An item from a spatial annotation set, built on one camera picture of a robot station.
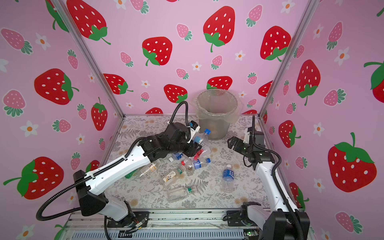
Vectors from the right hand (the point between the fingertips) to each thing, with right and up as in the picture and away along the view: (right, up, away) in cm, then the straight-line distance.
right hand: (234, 142), depth 81 cm
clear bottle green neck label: (-30, -29, +1) cm, 42 cm away
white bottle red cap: (-18, -4, -10) cm, 21 cm away
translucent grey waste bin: (-6, +23, +29) cm, 37 cm away
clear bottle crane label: (-36, -19, +1) cm, 41 cm away
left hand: (-20, +1, -11) cm, 23 cm away
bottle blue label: (-2, -22, +5) cm, 23 cm away
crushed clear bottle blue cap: (-18, +2, -13) cm, 22 cm away
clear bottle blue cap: (-21, -14, +7) cm, 26 cm away
